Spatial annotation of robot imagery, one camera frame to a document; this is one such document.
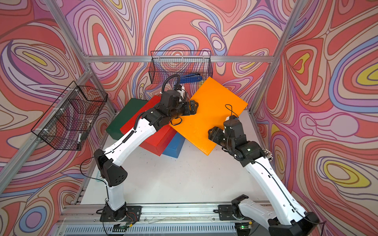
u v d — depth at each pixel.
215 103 0.75
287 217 0.37
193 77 0.90
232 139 0.50
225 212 0.73
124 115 1.02
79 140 0.72
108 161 0.45
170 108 0.56
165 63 0.93
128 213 0.73
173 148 0.86
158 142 0.75
